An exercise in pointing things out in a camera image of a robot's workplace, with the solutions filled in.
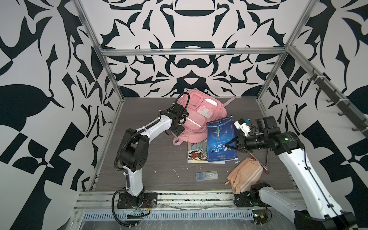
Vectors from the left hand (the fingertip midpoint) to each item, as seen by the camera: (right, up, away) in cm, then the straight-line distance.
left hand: (174, 124), depth 94 cm
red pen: (+54, -26, -11) cm, 61 cm away
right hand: (+26, -6, -28) cm, 39 cm away
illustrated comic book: (+15, -17, -5) cm, 23 cm away
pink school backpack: (+21, +11, +13) cm, 27 cm away
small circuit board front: (+44, -43, -23) cm, 66 cm away
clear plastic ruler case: (+19, -27, -13) cm, 36 cm away
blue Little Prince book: (+24, -2, -23) cm, 33 cm away
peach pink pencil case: (+40, -27, -12) cm, 50 cm away
